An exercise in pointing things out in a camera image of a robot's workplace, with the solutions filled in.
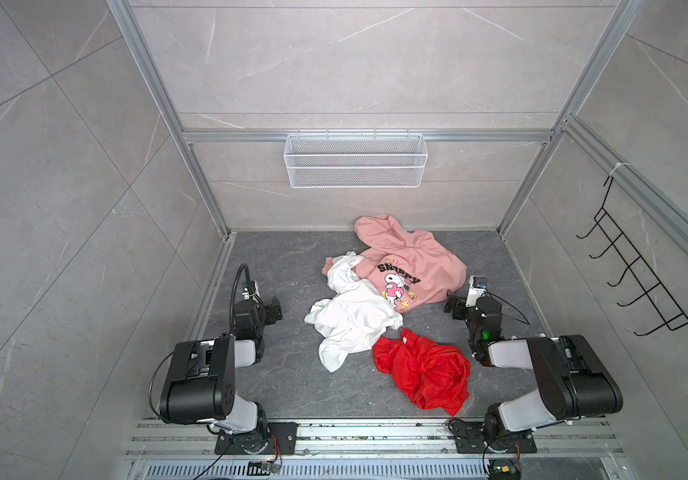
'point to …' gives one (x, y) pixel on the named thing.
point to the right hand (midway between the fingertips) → (463, 288)
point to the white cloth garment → (355, 317)
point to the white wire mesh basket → (355, 161)
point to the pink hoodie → (409, 268)
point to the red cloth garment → (436, 377)
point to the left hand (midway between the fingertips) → (259, 294)
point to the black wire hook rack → (638, 269)
